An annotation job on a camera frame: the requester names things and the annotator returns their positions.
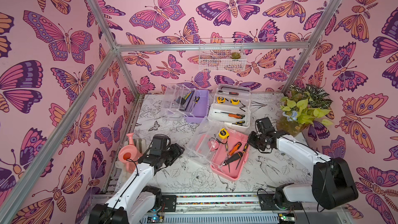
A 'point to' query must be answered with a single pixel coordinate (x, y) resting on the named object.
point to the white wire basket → (222, 55)
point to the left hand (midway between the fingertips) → (183, 150)
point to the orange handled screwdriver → (240, 116)
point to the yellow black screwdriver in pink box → (244, 150)
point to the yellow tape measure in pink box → (223, 133)
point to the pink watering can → (130, 154)
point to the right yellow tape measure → (235, 102)
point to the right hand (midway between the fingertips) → (248, 140)
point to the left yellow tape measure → (221, 100)
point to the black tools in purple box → (184, 100)
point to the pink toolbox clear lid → (225, 152)
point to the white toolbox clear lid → (231, 104)
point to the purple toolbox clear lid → (169, 101)
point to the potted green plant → (304, 104)
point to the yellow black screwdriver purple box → (197, 99)
